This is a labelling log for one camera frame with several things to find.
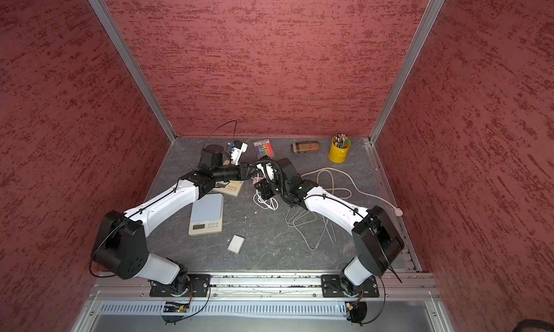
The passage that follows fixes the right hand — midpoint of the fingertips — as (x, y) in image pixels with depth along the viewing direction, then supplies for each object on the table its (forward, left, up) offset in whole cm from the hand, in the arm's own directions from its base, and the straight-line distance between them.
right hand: (255, 190), depth 81 cm
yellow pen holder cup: (+26, -39, -6) cm, 47 cm away
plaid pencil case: (+36, -24, -15) cm, 46 cm away
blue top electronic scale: (-4, +22, -12) cm, 25 cm away
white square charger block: (-16, +8, -14) cm, 23 cm away
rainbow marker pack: (+35, -1, -14) cm, 37 cm away
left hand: (+4, -2, +5) cm, 7 cm away
